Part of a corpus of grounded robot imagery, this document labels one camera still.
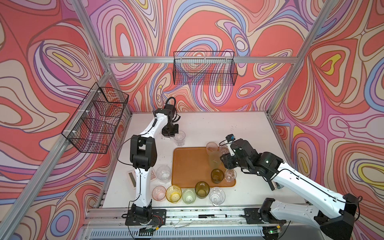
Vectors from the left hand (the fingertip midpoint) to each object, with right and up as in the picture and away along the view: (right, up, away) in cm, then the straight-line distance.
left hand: (176, 133), depth 97 cm
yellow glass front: (0, -32, -17) cm, 36 cm away
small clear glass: (+33, -24, -11) cm, 42 cm away
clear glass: (+2, -3, +5) cm, 6 cm away
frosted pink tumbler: (+23, -8, -2) cm, 25 cm away
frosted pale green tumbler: (+24, -15, -9) cm, 30 cm away
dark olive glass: (+16, -30, -15) cm, 38 cm away
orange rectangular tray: (+10, -20, -4) cm, 23 cm away
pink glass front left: (-8, -32, -16) cm, 36 cm away
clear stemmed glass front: (+24, -33, -17) cm, 44 cm away
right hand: (+28, -12, -23) cm, 38 cm away
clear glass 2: (-7, -23, -9) cm, 26 cm away
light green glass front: (+9, -33, -17) cm, 38 cm away
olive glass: (+25, -24, -11) cm, 37 cm away
